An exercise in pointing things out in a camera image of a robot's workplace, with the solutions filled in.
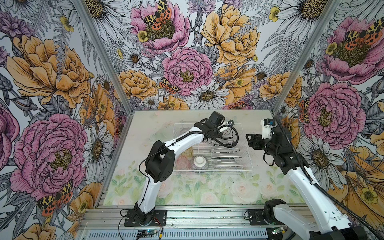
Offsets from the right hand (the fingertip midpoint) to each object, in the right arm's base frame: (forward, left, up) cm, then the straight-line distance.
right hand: (251, 140), depth 77 cm
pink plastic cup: (-3, +37, -17) cm, 40 cm away
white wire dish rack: (+2, +9, -15) cm, 18 cm away
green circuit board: (-35, +53, -22) cm, 67 cm away
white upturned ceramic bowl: (-3, +27, -15) cm, 31 cm away
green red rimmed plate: (+4, +11, -15) cm, 19 cm away
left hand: (+14, +17, -8) cm, 23 cm away
